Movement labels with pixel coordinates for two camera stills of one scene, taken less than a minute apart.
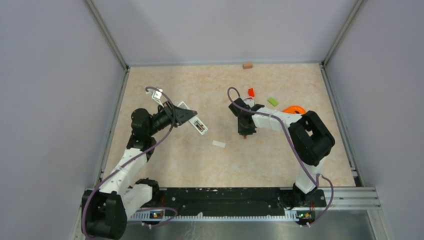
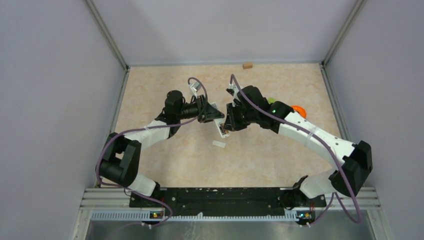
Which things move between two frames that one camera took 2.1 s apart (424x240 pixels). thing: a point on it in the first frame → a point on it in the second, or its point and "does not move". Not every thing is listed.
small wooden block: [247, 65] does not move
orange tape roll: [292, 109] does not move
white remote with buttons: [196, 121] → [219, 123]
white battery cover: [218, 143] does not move
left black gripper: [177, 115] → [212, 113]
